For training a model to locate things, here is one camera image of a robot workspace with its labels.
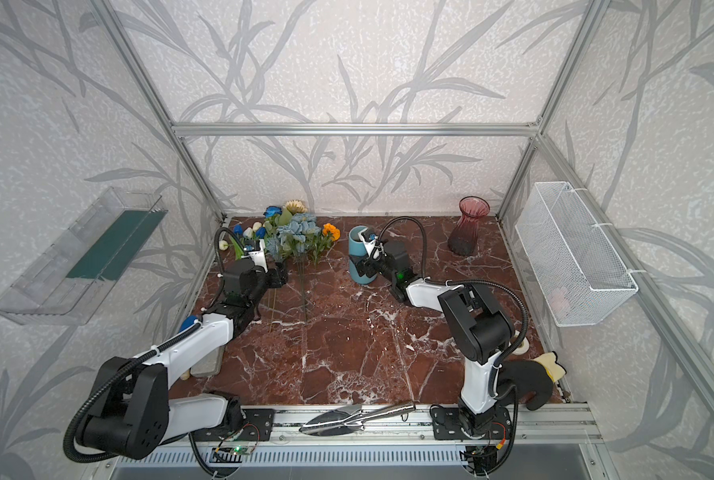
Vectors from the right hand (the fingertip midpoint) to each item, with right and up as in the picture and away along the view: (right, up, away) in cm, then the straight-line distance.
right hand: (363, 239), depth 94 cm
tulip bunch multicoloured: (-30, -1, -21) cm, 37 cm away
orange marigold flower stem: (-15, -1, +15) cm, 21 cm away
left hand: (-24, -3, -6) cm, 25 cm away
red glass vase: (+35, +1, +8) cm, 36 cm away
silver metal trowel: (-3, -46, -18) cm, 50 cm away
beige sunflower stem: (-28, +13, +22) cm, 38 cm away
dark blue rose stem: (-36, +10, +19) cm, 42 cm away
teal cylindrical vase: (-2, -3, -7) cm, 8 cm away
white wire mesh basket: (+46, -7, -31) cm, 56 cm away
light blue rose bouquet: (-25, -1, +9) cm, 26 cm away
